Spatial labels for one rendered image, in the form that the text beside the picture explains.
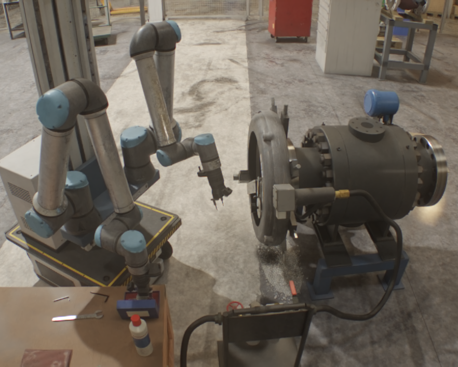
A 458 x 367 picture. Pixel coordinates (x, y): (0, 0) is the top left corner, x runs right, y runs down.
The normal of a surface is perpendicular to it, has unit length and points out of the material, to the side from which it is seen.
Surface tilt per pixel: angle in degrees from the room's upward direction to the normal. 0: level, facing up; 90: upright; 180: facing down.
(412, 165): 48
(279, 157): 42
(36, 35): 90
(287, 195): 67
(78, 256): 0
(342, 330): 0
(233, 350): 0
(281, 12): 90
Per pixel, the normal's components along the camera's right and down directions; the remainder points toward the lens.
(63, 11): 0.90, 0.25
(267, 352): 0.00, -0.82
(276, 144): 0.03, -0.41
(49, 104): -0.33, 0.44
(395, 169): 0.07, -0.06
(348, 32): -0.02, 0.58
